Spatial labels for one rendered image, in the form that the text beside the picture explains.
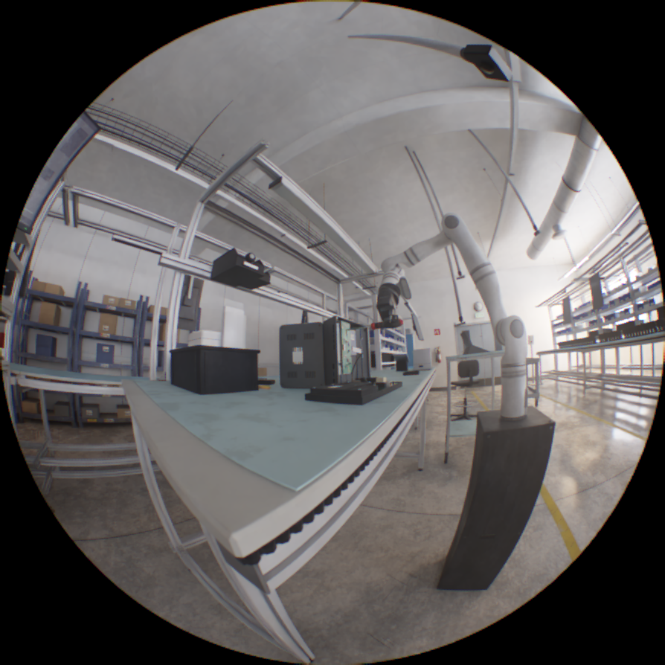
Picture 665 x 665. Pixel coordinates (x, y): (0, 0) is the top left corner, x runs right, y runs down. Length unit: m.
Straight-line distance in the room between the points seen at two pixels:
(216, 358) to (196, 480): 0.43
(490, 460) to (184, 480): 0.68
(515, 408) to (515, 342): 0.20
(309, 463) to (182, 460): 0.10
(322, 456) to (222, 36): 2.97
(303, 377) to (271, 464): 0.52
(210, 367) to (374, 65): 2.85
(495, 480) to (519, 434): 0.16
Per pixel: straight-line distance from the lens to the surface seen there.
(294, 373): 0.67
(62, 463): 1.98
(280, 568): 0.17
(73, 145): 1.18
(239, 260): 0.87
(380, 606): 1.17
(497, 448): 0.69
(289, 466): 0.15
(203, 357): 0.54
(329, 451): 0.18
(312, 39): 2.73
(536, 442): 0.72
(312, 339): 0.65
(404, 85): 2.91
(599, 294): 4.38
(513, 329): 0.72
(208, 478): 0.15
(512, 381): 0.72
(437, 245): 0.86
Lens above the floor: 1.07
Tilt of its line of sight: 9 degrees up
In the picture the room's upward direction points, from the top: 2 degrees counter-clockwise
